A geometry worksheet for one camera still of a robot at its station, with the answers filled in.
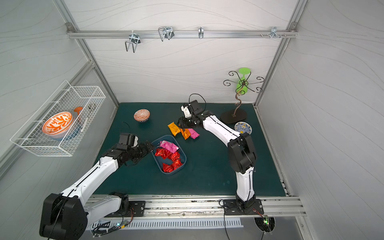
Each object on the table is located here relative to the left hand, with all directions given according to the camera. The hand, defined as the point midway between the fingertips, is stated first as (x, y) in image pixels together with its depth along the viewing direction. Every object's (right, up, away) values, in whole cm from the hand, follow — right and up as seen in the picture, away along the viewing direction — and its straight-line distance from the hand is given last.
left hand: (151, 150), depth 84 cm
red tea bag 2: (+13, -4, +5) cm, 15 cm away
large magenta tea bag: (+9, +1, +7) cm, 11 cm away
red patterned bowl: (-15, +21, +27) cm, 37 cm away
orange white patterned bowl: (-34, +15, -20) cm, 42 cm away
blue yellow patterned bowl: (+59, +12, +19) cm, 63 cm away
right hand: (+16, +15, +5) cm, 23 cm away
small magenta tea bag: (+25, +8, +16) cm, 31 cm away
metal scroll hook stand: (+51, +20, +27) cm, 61 cm away
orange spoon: (-33, +23, -11) cm, 42 cm away
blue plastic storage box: (+5, -7, +2) cm, 9 cm away
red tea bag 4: (+10, -10, -2) cm, 14 cm away
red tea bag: (+6, -3, +7) cm, 9 cm away
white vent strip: (-12, -32, -14) cm, 37 cm away
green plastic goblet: (+54, +39, +6) cm, 67 cm away
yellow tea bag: (+11, +10, +17) cm, 23 cm away
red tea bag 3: (+15, -8, +2) cm, 17 cm away
